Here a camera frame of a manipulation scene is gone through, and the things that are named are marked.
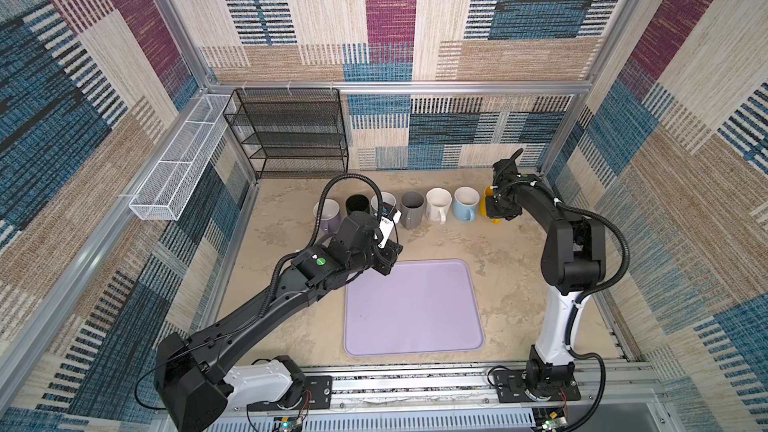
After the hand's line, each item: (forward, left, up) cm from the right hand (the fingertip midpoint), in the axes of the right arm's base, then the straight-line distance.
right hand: (500, 213), depth 98 cm
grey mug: (+1, +29, +3) cm, 29 cm away
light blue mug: (+3, +11, +2) cm, 12 cm away
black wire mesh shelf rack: (+31, +70, +11) cm, 78 cm away
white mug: (+5, +20, +1) cm, 20 cm away
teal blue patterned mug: (+6, +36, +3) cm, 37 cm away
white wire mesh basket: (+7, +103, +12) cm, 104 cm away
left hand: (-20, +34, +17) cm, 43 cm away
